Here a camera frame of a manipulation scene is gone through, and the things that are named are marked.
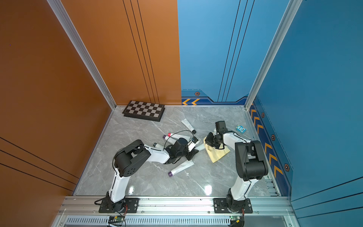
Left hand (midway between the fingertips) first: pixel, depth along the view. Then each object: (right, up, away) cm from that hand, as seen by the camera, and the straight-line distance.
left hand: (197, 147), depth 94 cm
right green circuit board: (+18, -32, -22) cm, 43 cm away
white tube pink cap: (-13, +7, +3) cm, 15 cm away
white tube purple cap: (-19, +5, +3) cm, 20 cm away
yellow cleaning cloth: (+11, -4, -3) cm, 12 cm away
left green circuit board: (-44, -32, -22) cm, 59 cm away
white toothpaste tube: (-28, +2, 0) cm, 28 cm away
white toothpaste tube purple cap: (-10, -10, -9) cm, 17 cm away
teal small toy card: (+33, +12, +11) cm, 37 cm away
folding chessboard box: (-36, +26, +18) cm, 48 cm away
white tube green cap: (+2, +1, -2) cm, 3 cm away
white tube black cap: (-5, +14, +11) cm, 19 cm away
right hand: (+6, +4, +2) cm, 7 cm away
